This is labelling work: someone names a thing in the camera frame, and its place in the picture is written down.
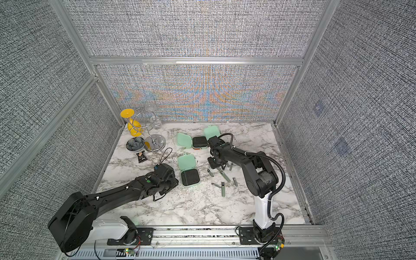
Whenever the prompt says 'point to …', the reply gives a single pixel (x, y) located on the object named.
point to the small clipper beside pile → (235, 181)
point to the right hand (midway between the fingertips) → (214, 159)
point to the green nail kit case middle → (186, 141)
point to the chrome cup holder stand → (153, 142)
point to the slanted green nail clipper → (231, 167)
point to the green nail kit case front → (190, 175)
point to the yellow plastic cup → (134, 127)
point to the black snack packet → (141, 157)
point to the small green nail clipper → (210, 173)
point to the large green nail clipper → (225, 176)
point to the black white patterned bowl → (135, 144)
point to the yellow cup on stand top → (127, 113)
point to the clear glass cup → (150, 117)
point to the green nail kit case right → (212, 131)
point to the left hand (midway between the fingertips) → (181, 181)
